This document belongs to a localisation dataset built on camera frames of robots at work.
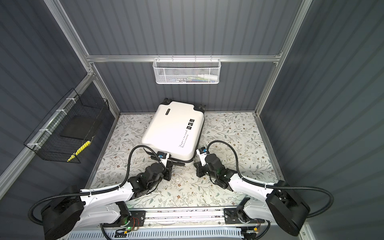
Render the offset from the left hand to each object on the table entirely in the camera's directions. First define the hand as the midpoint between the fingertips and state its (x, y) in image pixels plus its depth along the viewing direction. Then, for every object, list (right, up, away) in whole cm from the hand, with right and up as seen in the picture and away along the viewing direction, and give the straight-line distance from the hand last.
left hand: (173, 165), depth 84 cm
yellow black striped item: (-41, +11, -14) cm, 45 cm away
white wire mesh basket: (+6, +68, +40) cm, 79 cm away
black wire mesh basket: (-50, +24, -8) cm, 56 cm away
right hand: (+13, 0, 0) cm, 13 cm away
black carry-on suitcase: (+1, +20, +1) cm, 20 cm away
